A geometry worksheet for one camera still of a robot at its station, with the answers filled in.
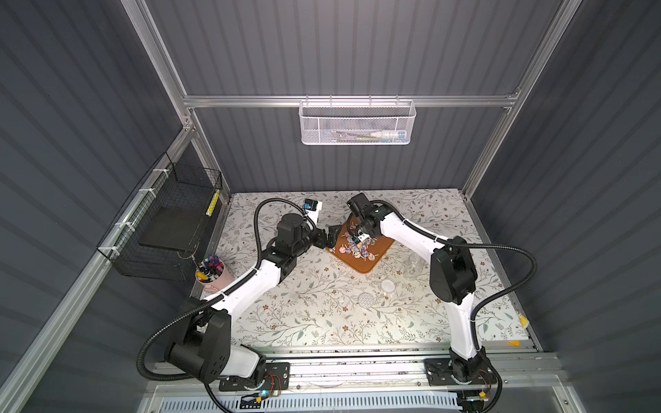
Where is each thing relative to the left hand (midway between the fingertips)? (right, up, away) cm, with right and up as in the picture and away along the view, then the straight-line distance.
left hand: (333, 224), depth 81 cm
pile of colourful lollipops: (+10, -10, +18) cm, 23 cm away
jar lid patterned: (+11, -26, +6) cm, 29 cm away
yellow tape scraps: (+62, -32, +2) cm, 70 cm away
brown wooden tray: (+18, -10, +19) cm, 28 cm away
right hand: (+20, +5, +13) cm, 24 cm away
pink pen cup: (-39, -17, +1) cm, 42 cm away
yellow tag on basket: (-39, +7, +2) cm, 40 cm away
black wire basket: (-47, -2, -13) cm, 48 cm away
